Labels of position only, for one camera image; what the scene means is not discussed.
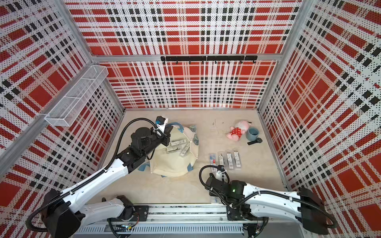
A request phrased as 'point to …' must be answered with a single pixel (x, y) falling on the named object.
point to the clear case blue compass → (215, 199)
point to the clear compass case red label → (213, 160)
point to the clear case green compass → (171, 149)
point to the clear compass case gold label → (222, 158)
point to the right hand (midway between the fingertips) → (214, 186)
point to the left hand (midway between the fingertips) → (173, 126)
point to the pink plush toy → (236, 131)
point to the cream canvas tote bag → (179, 156)
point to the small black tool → (258, 140)
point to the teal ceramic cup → (252, 133)
